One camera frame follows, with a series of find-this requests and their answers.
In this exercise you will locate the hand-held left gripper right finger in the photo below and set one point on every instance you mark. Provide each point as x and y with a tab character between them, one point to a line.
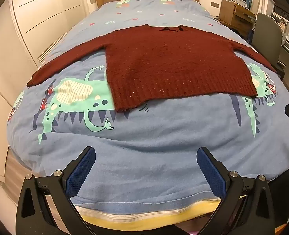
211	173

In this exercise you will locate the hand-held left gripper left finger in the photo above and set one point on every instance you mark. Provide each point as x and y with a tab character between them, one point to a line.
82	172

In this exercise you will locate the dark red knit sweater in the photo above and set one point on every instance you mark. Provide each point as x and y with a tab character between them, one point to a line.
171	66

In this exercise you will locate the blue printed blanket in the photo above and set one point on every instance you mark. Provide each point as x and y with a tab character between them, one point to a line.
147	132

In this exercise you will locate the yellow bed sheet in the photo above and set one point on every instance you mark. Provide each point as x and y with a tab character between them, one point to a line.
144	221

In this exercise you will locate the grey chair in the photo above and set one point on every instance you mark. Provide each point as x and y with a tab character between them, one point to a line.
269	36

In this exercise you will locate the wooden cabinet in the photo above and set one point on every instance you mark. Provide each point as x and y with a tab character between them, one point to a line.
229	12

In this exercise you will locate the cream wardrobe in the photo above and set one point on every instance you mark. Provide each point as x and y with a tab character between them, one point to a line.
49	9

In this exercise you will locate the wall socket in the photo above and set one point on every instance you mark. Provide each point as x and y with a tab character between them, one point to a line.
215	4

